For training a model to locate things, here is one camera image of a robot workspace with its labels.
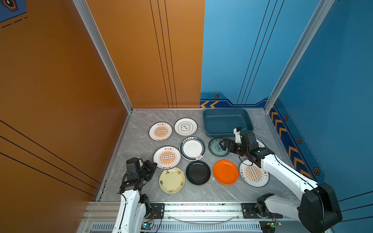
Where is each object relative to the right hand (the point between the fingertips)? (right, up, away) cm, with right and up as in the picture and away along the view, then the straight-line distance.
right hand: (223, 144), depth 84 cm
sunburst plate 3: (+17, -18, +1) cm, 25 cm away
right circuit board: (+21, -36, -15) cm, 45 cm away
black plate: (-15, -18, +3) cm, 23 cm away
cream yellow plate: (-30, -21, -1) cm, 37 cm away
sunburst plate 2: (-34, -9, +5) cm, 35 cm away
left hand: (-39, -10, 0) cm, 40 cm away
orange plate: (+2, -16, +1) cm, 17 cm away
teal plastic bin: (+4, +13, +28) cm, 31 cm away
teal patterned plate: (-3, -4, +12) cm, 13 cm away
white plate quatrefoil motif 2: (+29, -2, +15) cm, 33 cm away
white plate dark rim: (-18, -5, +12) cm, 23 cm away
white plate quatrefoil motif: (-23, +10, +24) cm, 35 cm away
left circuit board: (-41, -37, -14) cm, 57 cm away
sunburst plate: (-42, +6, +21) cm, 47 cm away
